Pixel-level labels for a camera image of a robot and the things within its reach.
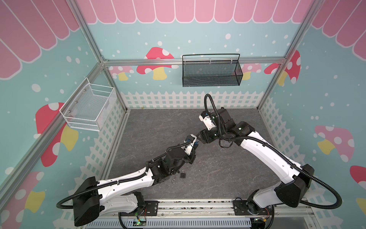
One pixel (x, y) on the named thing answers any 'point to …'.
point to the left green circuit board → (139, 222)
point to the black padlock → (183, 174)
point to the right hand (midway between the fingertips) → (200, 134)
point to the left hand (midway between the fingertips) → (195, 146)
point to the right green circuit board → (260, 219)
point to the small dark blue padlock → (196, 143)
